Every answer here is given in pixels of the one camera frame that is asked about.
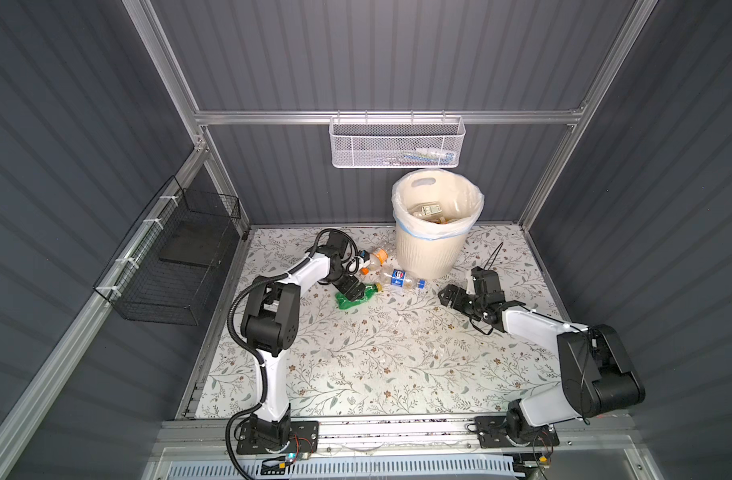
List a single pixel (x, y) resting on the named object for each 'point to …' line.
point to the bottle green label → (428, 209)
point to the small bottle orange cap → (379, 258)
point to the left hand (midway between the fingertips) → (349, 284)
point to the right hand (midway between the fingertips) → (453, 299)
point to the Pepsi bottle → (401, 279)
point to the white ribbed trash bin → (432, 247)
